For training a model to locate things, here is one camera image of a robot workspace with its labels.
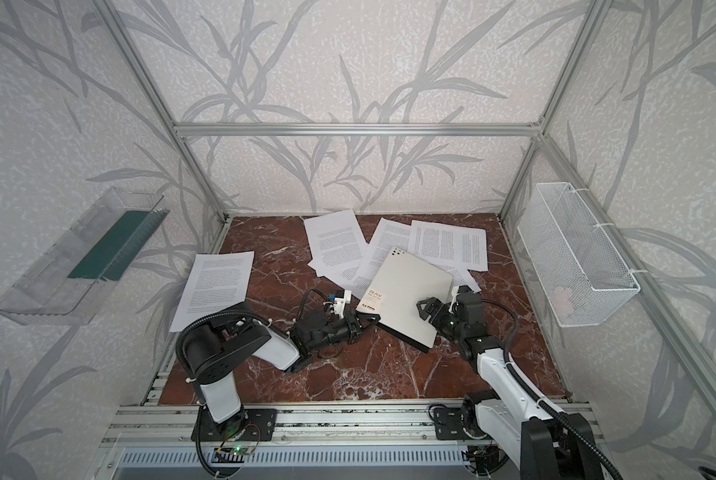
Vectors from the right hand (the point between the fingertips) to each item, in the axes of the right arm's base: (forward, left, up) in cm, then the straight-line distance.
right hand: (425, 301), depth 87 cm
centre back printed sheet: (+29, +30, -9) cm, 42 cm away
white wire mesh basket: (-9, -28, +26) cm, 40 cm away
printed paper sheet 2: (+34, +10, -9) cm, 36 cm away
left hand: (-6, +12, +5) cm, 15 cm away
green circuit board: (-35, +48, -7) cm, 60 cm away
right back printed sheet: (+28, -14, -9) cm, 33 cm away
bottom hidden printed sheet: (+13, +22, -8) cm, 27 cm away
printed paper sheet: (+12, +70, -8) cm, 71 cm away
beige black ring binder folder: (+10, +6, -7) cm, 14 cm away
